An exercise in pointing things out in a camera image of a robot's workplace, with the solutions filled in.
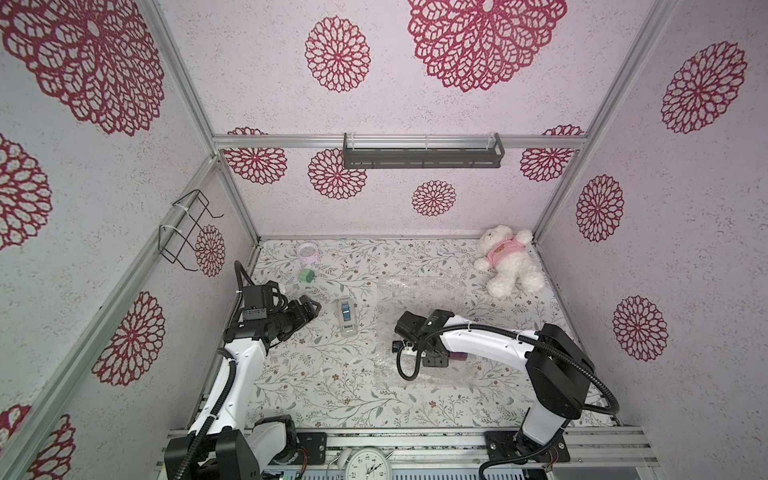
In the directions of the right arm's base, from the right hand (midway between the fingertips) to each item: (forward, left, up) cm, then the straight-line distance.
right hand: (433, 343), depth 87 cm
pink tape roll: (+36, +44, -2) cm, 57 cm away
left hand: (+3, +34, +10) cm, 36 cm away
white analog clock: (-30, +17, 0) cm, 34 cm away
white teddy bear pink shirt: (+33, -28, +2) cm, 43 cm away
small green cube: (+26, +43, -2) cm, 51 cm away
